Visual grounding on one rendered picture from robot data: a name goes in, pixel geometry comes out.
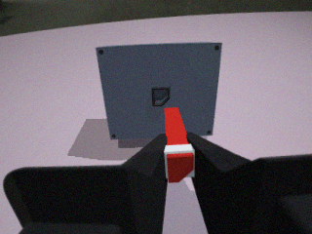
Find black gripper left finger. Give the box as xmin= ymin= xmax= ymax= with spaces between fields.
xmin=3 ymin=134 xmax=168 ymax=234

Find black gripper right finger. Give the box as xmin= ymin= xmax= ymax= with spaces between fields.
xmin=186 ymin=132 xmax=312 ymax=234

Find blue-grey square panel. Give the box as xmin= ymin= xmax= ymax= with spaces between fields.
xmin=96 ymin=42 xmax=222 ymax=139

